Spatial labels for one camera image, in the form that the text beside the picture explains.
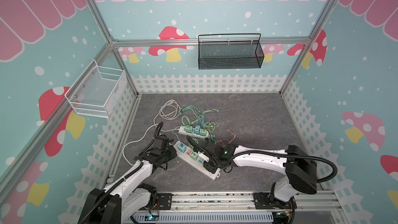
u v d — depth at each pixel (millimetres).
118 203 429
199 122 997
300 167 475
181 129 978
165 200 743
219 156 601
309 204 741
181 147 850
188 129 920
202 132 917
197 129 918
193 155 812
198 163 843
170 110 1097
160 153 670
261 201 741
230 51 940
